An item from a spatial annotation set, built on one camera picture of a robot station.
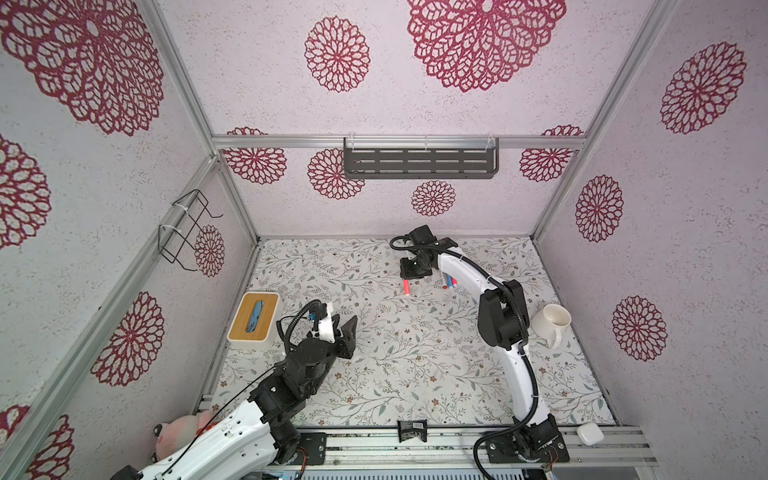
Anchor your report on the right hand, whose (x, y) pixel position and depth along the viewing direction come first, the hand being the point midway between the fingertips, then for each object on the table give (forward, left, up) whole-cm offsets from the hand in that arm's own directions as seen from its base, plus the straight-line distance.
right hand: (403, 268), depth 101 cm
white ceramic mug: (-19, -43, -2) cm, 47 cm away
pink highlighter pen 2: (-21, -12, +20) cm, 31 cm away
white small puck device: (-47, -48, -9) cm, 67 cm away
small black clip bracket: (-48, -2, -6) cm, 48 cm away
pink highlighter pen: (-6, -1, -3) cm, 7 cm away
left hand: (-28, +14, +12) cm, 34 cm away
